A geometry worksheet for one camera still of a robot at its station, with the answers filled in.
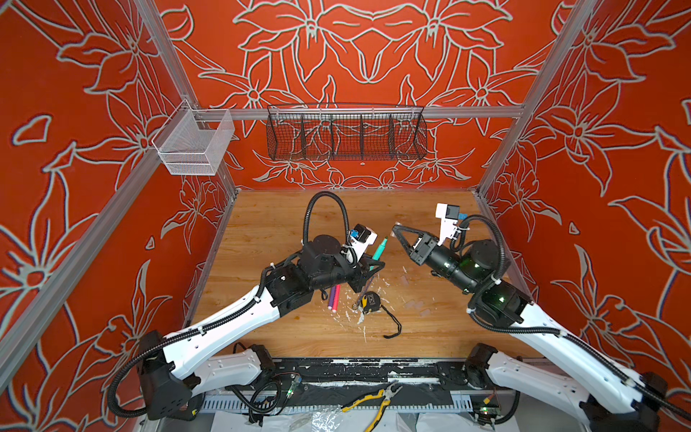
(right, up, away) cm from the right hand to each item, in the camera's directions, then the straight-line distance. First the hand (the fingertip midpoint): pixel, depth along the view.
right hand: (391, 230), depth 58 cm
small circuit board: (+26, -49, +11) cm, 56 cm away
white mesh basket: (-65, +29, +36) cm, 80 cm away
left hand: (-1, -8, +6) cm, 10 cm away
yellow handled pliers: (+1, -44, +12) cm, 46 cm away
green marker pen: (-2, -5, +4) cm, 7 cm away
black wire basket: (-9, +34, +40) cm, 53 cm away
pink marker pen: (-13, -25, +30) cm, 41 cm away
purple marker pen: (-15, -24, +30) cm, 41 cm away
